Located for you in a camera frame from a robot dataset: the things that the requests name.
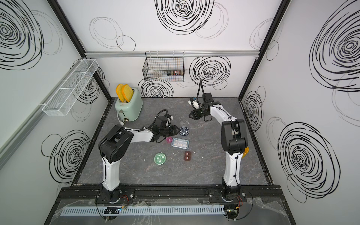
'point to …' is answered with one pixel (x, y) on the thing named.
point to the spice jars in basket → (170, 72)
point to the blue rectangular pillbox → (180, 143)
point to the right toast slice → (127, 93)
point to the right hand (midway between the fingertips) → (192, 114)
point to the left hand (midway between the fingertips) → (179, 131)
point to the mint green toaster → (131, 111)
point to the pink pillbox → (168, 139)
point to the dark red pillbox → (187, 156)
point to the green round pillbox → (160, 158)
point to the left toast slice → (119, 92)
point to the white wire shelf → (62, 101)
